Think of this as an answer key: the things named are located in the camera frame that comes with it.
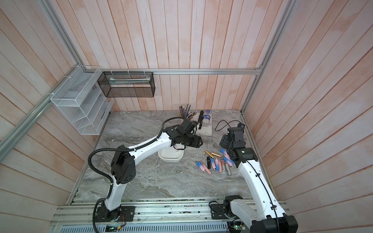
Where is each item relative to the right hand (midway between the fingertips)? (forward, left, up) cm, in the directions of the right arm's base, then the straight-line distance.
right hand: (230, 138), depth 79 cm
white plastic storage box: (-1, +34, -17) cm, 38 cm away
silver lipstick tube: (-10, -1, -19) cm, 22 cm away
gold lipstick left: (0, +9, -20) cm, 21 cm away
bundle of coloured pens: (+28, +25, -9) cm, 38 cm away
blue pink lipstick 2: (+2, -1, -19) cm, 19 cm away
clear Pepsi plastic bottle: (+27, +10, -15) cm, 32 cm away
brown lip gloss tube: (-6, +1, -19) cm, 20 cm away
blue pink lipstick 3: (-5, -3, -19) cm, 19 cm away
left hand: (-1, +17, -6) cm, 18 cm away
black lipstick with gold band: (-5, +10, -19) cm, 22 cm away
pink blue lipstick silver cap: (-6, +5, -19) cm, 20 cm away
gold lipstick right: (+1, +4, -20) cm, 20 cm away
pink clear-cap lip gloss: (-10, +12, -19) cm, 25 cm away
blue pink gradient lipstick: (-6, +8, -19) cm, 21 cm away
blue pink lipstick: (-8, +15, -19) cm, 26 cm away
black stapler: (+27, +14, -14) cm, 34 cm away
